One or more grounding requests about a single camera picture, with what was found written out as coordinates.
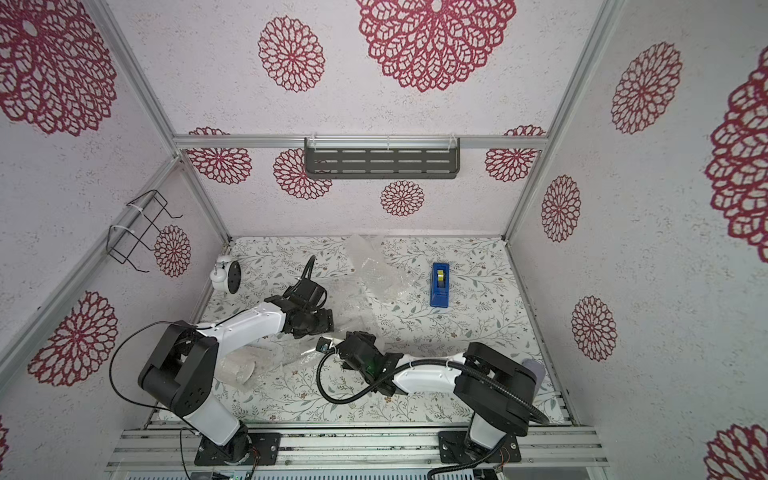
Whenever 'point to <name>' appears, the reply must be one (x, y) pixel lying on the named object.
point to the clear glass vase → (276, 351)
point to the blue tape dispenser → (439, 296)
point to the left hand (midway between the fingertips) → (325, 327)
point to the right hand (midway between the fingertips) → (349, 331)
